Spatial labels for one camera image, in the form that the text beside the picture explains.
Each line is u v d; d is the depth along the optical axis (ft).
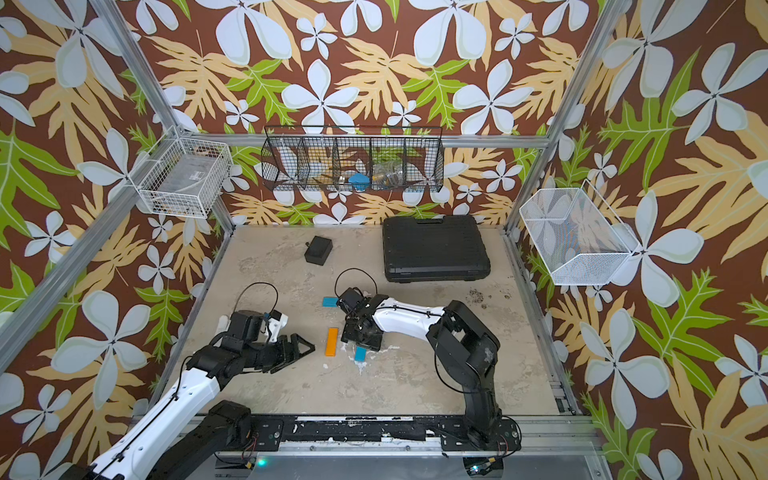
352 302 2.41
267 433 2.43
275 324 2.50
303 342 2.42
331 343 2.98
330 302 3.23
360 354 2.88
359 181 3.09
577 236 2.67
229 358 1.89
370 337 2.50
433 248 3.44
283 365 2.27
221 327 3.05
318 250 3.48
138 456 1.38
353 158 3.20
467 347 1.60
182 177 2.77
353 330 2.59
